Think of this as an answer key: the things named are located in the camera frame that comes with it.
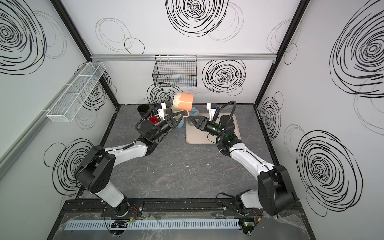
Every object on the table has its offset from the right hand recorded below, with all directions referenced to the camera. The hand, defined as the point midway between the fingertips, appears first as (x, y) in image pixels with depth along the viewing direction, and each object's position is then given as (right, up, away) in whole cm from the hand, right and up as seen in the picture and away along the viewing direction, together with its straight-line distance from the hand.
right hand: (188, 119), depth 72 cm
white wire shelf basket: (-60, +6, +1) cm, 61 cm away
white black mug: (-34, +7, +33) cm, 48 cm away
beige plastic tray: (+4, -12, +28) cm, 31 cm away
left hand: (-1, +2, 0) cm, 3 cm away
